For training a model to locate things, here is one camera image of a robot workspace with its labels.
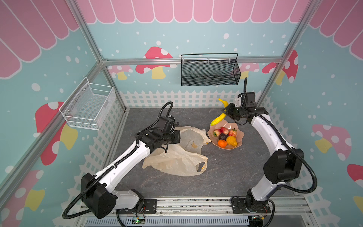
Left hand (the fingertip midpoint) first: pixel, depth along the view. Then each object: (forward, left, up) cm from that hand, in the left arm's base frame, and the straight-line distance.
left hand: (179, 138), depth 77 cm
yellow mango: (+9, -34, -15) cm, 38 cm away
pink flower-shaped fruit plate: (+14, -41, -17) cm, 47 cm away
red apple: (+14, -36, -14) cm, 41 cm away
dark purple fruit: (+12, -29, -15) cm, 35 cm away
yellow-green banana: (+13, -25, +4) cm, 28 cm away
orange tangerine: (+6, -27, -14) cm, 31 cm away
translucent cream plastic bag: (-10, -2, -4) cm, 11 cm away
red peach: (+17, -31, -15) cm, 38 cm away
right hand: (+18, -26, +4) cm, 32 cm away
